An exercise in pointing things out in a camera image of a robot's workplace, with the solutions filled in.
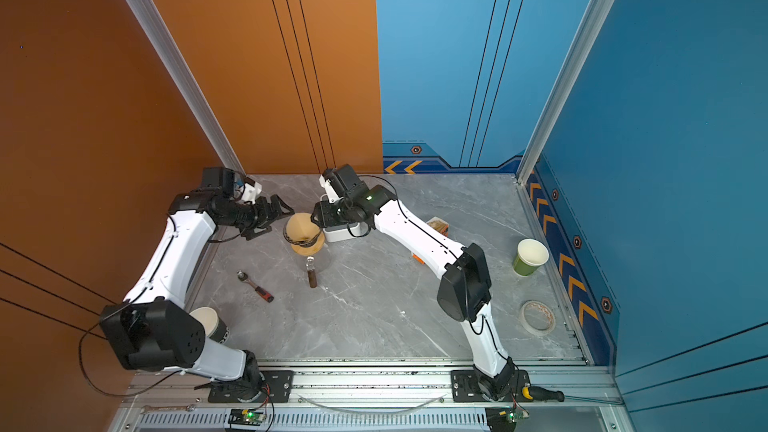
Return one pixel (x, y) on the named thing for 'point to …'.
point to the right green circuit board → (504, 419)
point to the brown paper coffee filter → (301, 227)
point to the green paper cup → (531, 254)
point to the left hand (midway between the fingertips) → (283, 215)
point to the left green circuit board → (246, 416)
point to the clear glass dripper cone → (304, 243)
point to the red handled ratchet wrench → (263, 294)
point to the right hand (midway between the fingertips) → (317, 217)
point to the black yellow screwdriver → (542, 394)
